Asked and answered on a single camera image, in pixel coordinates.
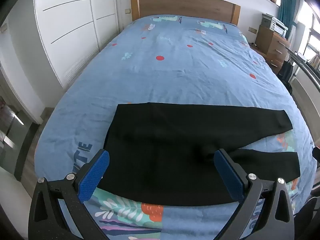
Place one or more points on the white printer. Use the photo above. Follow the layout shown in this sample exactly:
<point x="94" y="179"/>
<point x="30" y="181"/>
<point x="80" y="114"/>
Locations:
<point x="273" y="25"/>

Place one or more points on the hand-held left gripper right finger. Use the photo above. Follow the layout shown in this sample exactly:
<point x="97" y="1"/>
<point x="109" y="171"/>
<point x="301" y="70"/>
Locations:
<point x="228" y="177"/>

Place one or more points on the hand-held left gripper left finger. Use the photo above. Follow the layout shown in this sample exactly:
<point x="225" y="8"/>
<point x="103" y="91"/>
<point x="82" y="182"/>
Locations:
<point x="93" y="177"/>

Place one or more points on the beige wall outlet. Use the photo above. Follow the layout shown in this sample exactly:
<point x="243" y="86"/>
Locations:
<point x="252" y="29"/>

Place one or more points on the white wardrobe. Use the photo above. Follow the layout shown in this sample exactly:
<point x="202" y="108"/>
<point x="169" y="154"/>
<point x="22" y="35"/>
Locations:
<point x="70" y="25"/>

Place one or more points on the dark chair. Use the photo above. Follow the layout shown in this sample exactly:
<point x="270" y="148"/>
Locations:
<point x="308" y="212"/>

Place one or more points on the teal curtain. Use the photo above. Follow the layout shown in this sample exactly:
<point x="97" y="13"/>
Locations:
<point x="286" y="10"/>

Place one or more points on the black pants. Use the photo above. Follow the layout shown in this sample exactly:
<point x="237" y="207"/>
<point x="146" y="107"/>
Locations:
<point x="162" y="142"/>

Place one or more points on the blue printed bed sheet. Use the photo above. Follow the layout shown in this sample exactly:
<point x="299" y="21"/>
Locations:
<point x="175" y="75"/>

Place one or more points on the black bag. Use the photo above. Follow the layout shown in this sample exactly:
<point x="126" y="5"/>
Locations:
<point x="285" y="71"/>

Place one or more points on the wooden headboard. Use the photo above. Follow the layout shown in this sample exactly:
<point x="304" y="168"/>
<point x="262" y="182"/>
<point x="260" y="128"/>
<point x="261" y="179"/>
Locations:
<point x="185" y="5"/>

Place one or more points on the metal rail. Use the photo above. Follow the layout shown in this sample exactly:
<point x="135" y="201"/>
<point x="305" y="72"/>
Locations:
<point x="308" y="72"/>

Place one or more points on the wooden dresser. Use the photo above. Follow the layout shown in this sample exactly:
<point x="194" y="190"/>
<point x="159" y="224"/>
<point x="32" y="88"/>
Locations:
<point x="272" y="45"/>

